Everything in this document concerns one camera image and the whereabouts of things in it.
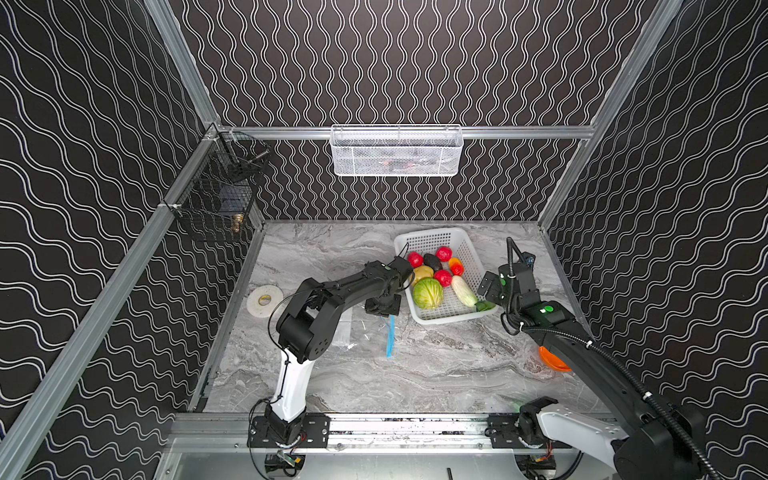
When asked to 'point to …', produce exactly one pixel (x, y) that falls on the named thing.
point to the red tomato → (443, 277)
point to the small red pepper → (457, 269)
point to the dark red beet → (443, 254)
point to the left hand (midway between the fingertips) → (397, 316)
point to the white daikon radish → (464, 291)
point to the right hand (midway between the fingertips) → (501, 283)
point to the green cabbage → (428, 294)
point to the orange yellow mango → (454, 260)
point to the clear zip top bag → (366, 335)
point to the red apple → (416, 260)
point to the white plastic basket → (452, 306)
